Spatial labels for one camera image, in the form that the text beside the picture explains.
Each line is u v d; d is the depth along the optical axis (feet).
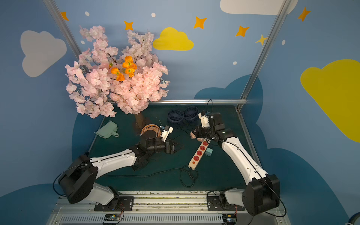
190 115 3.42
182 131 3.41
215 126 2.00
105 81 1.88
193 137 2.63
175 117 3.34
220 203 2.41
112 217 2.35
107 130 3.53
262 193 1.30
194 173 2.82
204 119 2.40
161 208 2.41
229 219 2.36
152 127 3.26
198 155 2.96
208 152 3.05
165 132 2.40
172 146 2.26
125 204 2.46
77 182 1.41
